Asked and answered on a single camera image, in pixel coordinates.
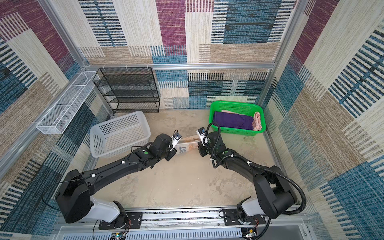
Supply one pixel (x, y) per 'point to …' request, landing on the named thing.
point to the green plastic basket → (248, 108)
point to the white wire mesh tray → (56, 121)
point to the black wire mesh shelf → (129, 90)
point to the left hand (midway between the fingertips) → (171, 142)
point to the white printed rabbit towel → (182, 147)
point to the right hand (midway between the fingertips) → (200, 144)
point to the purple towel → (232, 120)
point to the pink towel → (256, 121)
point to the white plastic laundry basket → (118, 137)
